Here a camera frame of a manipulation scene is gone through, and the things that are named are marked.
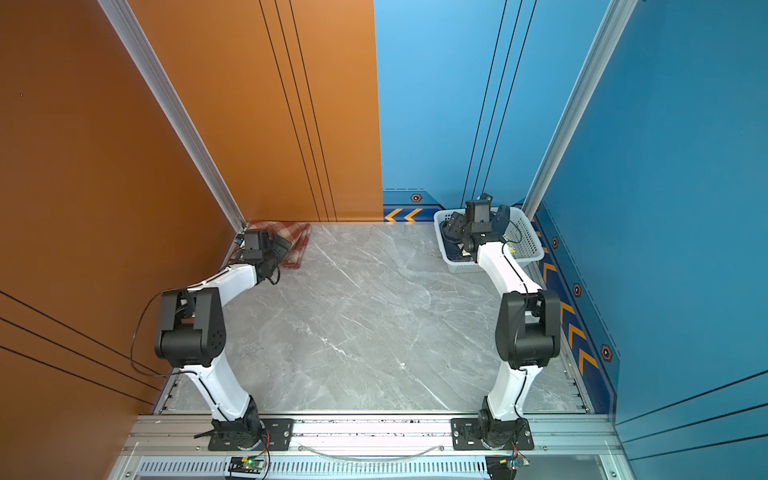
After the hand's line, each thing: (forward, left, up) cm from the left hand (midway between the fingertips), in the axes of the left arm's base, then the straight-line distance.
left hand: (282, 244), depth 100 cm
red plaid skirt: (+11, -2, -7) cm, 13 cm away
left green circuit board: (-59, -3, -13) cm, 61 cm away
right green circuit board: (-59, -65, -12) cm, 88 cm away
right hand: (+2, -59, +9) cm, 59 cm away
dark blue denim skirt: (+4, -58, -5) cm, 59 cm away
